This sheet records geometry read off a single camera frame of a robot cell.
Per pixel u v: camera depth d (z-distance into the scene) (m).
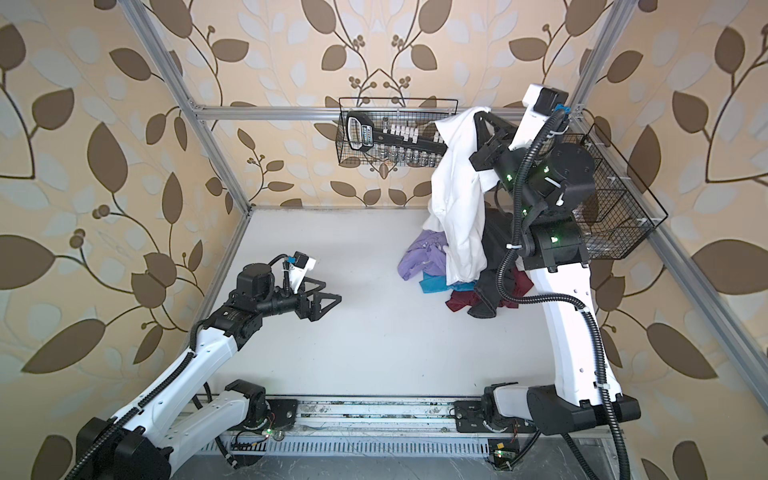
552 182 0.36
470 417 0.74
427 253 1.00
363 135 0.87
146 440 0.40
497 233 0.91
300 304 0.67
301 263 0.67
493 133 0.46
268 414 0.73
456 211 0.64
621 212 0.68
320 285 0.79
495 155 0.45
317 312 0.67
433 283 0.99
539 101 0.40
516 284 0.94
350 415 0.75
